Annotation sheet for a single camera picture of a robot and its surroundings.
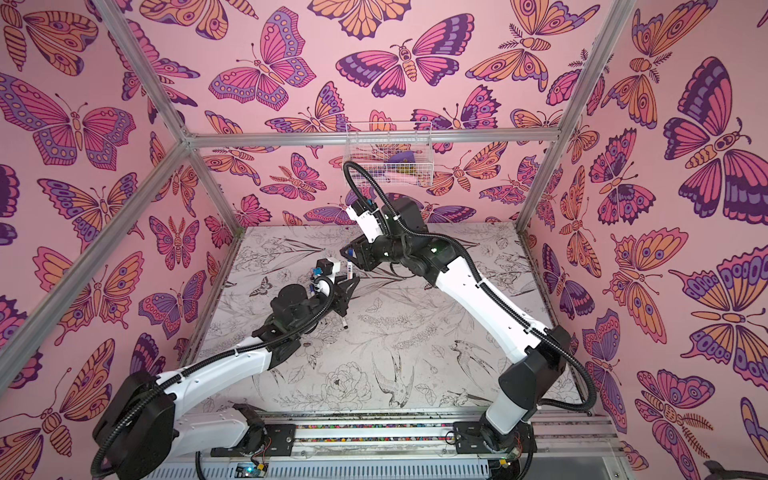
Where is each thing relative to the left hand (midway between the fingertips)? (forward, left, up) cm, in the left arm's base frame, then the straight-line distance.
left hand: (358, 274), depth 75 cm
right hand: (+2, +2, +10) cm, 11 cm away
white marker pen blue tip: (-1, +2, +3) cm, 4 cm away
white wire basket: (+41, -9, +9) cm, 43 cm away
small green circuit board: (-39, +27, -27) cm, 54 cm away
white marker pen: (-2, +6, -24) cm, 25 cm away
